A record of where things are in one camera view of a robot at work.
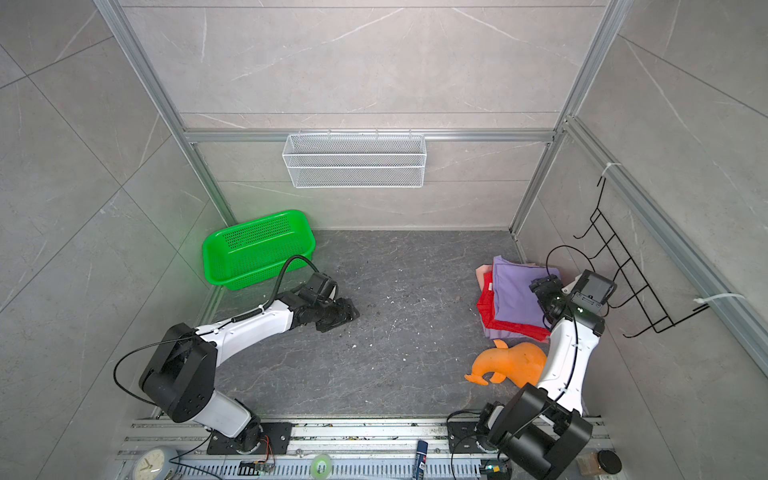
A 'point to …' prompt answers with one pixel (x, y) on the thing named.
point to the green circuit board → (495, 469)
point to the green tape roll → (321, 467)
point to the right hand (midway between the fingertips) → (540, 284)
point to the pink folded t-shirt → (480, 273)
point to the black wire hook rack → (633, 284)
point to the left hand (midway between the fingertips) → (354, 311)
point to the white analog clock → (153, 463)
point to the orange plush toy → (521, 363)
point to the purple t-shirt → (514, 301)
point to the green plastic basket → (258, 249)
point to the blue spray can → (421, 454)
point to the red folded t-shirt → (485, 302)
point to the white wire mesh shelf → (354, 161)
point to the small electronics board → (255, 468)
